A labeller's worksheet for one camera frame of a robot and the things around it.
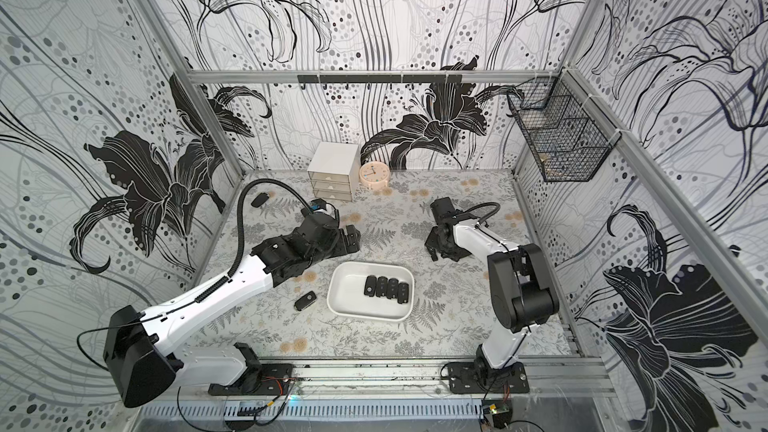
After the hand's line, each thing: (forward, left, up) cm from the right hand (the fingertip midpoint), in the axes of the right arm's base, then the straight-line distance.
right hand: (442, 243), depth 96 cm
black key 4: (-15, +16, 0) cm, 22 cm away
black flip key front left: (-19, +41, 0) cm, 46 cm away
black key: (+19, +67, -1) cm, 70 cm away
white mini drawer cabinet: (+22, +36, +12) cm, 44 cm away
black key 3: (-15, +19, +1) cm, 25 cm away
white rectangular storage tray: (-16, +30, 0) cm, 34 cm away
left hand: (-9, +28, +15) cm, 33 cm away
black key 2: (-15, +23, +1) cm, 27 cm away
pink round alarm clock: (+30, +24, +1) cm, 38 cm away
